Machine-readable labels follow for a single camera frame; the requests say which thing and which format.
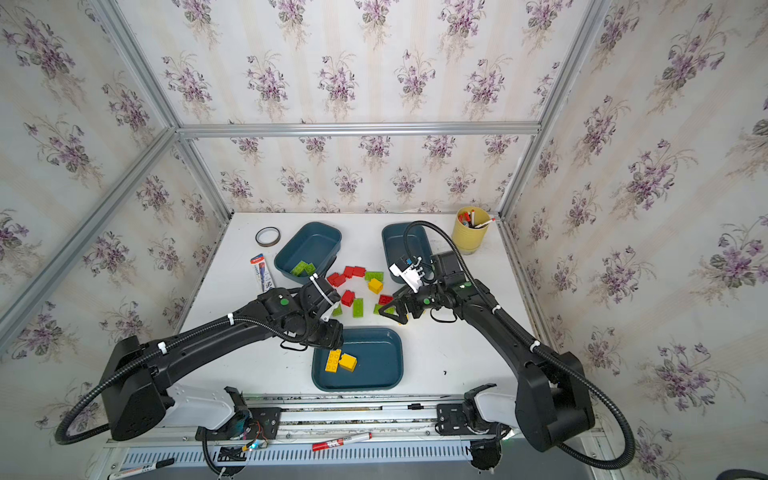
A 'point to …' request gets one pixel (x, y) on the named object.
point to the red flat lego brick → (384, 300)
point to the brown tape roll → (267, 236)
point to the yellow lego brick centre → (375, 286)
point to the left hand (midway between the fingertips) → (337, 338)
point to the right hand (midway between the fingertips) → (387, 305)
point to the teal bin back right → (419, 242)
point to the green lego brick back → (372, 274)
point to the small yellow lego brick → (348, 362)
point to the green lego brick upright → (358, 308)
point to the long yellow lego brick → (333, 361)
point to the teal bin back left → (315, 243)
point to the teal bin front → (380, 362)
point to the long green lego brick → (298, 270)
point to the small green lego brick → (310, 269)
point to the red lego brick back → (358, 271)
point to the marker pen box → (263, 272)
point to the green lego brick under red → (376, 309)
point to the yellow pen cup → (470, 228)
